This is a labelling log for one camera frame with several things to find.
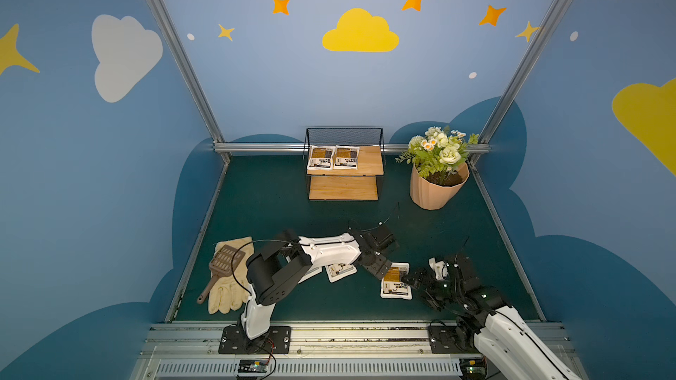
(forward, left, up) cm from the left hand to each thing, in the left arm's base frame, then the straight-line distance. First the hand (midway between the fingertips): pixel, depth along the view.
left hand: (374, 256), depth 90 cm
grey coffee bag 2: (-5, +12, -2) cm, 13 cm away
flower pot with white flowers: (+20, -19, +26) cm, 38 cm away
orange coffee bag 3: (-10, -5, 0) cm, 11 cm away
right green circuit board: (-31, -27, -4) cm, 41 cm away
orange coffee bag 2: (+32, +11, +16) cm, 37 cm away
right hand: (-10, -11, +2) cm, 15 cm away
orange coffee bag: (+31, +20, +17) cm, 40 cm away
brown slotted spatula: (-5, +52, +1) cm, 52 cm away
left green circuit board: (-32, +34, -2) cm, 47 cm away
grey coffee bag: (-5, +21, -1) cm, 22 cm away
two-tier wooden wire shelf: (+34, +4, -2) cm, 34 cm away
